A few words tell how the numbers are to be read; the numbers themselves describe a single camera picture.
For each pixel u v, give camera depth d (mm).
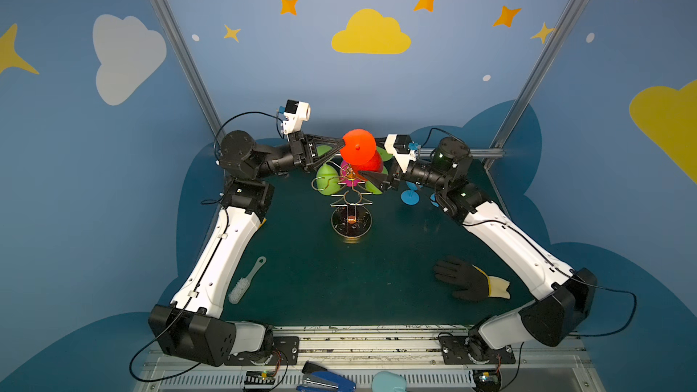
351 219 1007
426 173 576
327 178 862
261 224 1009
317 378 691
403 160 548
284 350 746
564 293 410
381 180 574
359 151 538
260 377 731
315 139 523
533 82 931
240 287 841
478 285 854
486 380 733
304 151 521
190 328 374
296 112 534
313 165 522
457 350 747
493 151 1183
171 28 787
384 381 711
